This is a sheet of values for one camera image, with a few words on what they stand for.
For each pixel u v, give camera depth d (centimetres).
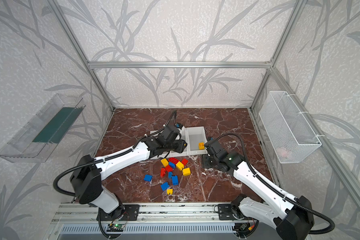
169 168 88
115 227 71
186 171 85
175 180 83
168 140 63
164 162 91
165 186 82
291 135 62
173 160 90
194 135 103
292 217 37
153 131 65
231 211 65
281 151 73
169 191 79
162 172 85
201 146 95
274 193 43
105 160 46
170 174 84
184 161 91
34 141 63
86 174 48
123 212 71
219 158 57
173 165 88
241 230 75
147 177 85
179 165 87
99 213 71
